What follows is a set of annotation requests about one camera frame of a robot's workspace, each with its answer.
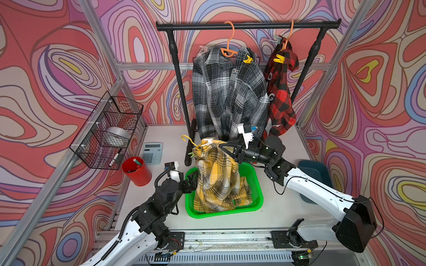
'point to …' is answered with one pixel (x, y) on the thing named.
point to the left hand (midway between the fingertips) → (192, 174)
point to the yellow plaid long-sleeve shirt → (220, 187)
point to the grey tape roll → (116, 137)
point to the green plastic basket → (255, 186)
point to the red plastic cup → (134, 168)
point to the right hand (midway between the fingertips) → (220, 149)
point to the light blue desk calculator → (152, 153)
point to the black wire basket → (102, 141)
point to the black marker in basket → (115, 157)
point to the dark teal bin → (317, 169)
